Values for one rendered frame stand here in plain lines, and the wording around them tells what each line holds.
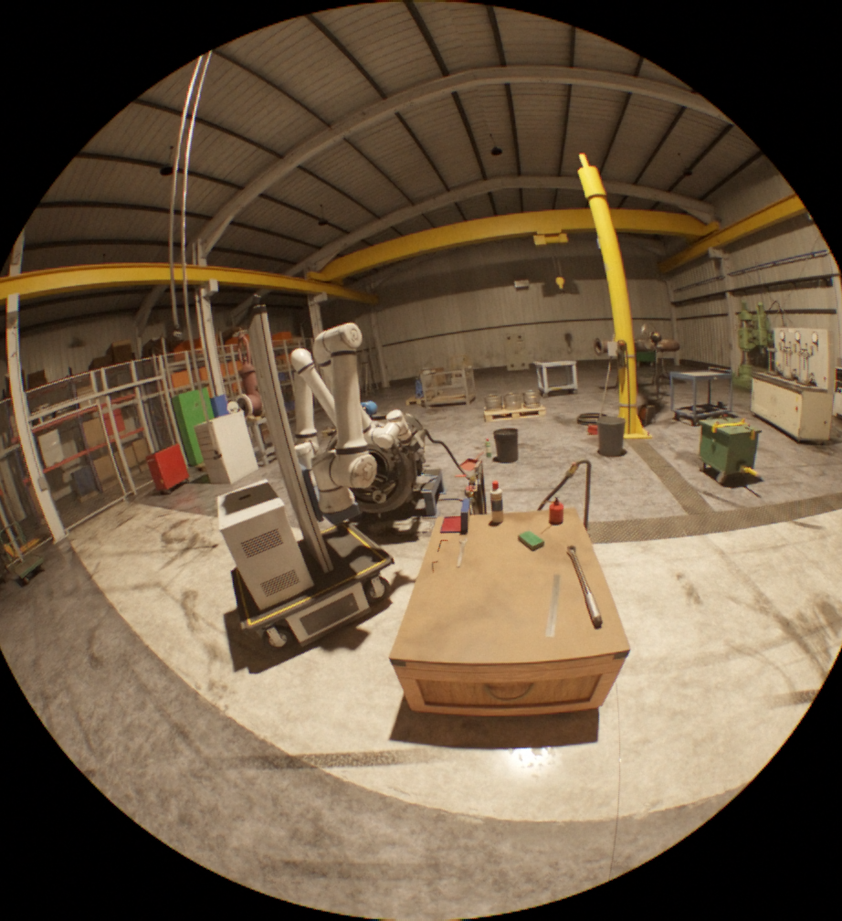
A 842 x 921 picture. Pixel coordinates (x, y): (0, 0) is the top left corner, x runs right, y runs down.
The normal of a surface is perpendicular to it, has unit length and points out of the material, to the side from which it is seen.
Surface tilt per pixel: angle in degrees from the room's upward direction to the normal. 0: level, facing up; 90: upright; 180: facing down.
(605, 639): 0
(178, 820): 0
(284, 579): 90
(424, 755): 0
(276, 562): 90
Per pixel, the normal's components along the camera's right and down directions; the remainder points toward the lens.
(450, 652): -0.16, -0.94
